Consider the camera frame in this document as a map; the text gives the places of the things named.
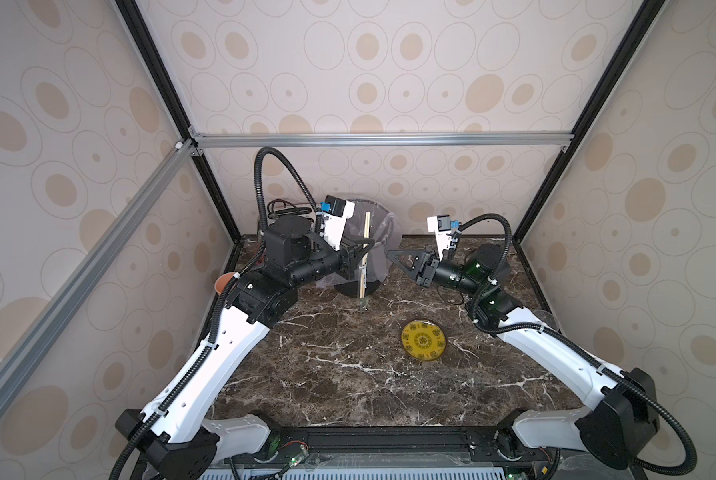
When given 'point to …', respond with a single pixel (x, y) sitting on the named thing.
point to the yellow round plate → (423, 340)
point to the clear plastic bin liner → (395, 243)
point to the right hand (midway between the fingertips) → (400, 255)
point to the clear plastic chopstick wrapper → (365, 303)
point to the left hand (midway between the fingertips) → (382, 243)
